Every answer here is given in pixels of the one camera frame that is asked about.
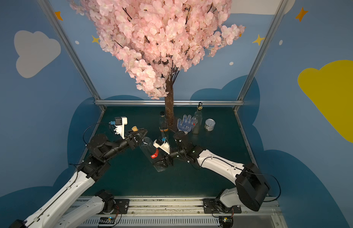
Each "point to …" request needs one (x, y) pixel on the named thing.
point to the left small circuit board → (106, 220)
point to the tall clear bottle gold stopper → (199, 116)
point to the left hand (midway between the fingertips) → (146, 128)
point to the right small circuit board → (226, 222)
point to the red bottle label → (155, 155)
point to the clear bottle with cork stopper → (151, 150)
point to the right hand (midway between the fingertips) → (157, 156)
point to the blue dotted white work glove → (186, 124)
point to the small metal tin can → (209, 124)
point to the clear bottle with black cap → (163, 126)
